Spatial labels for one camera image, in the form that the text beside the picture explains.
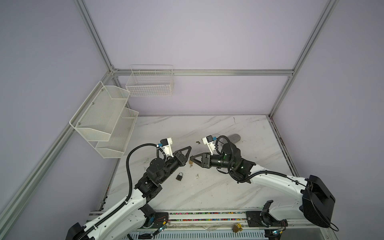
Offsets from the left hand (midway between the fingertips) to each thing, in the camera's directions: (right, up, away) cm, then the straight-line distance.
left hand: (191, 148), depth 69 cm
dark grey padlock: (-8, -20, +19) cm, 29 cm away
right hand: (0, -5, -1) cm, 5 cm away
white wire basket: (-28, +41, +27) cm, 56 cm away
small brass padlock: (0, -6, -2) cm, 6 cm away
